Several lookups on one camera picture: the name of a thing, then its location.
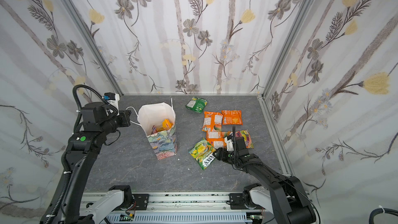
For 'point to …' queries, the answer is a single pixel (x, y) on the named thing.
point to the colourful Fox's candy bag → (247, 138)
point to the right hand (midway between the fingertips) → (213, 151)
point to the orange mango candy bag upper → (212, 122)
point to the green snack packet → (196, 104)
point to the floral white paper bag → (164, 142)
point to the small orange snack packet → (232, 117)
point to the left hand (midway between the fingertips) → (128, 106)
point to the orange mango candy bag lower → (216, 139)
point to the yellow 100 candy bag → (166, 125)
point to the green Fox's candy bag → (203, 152)
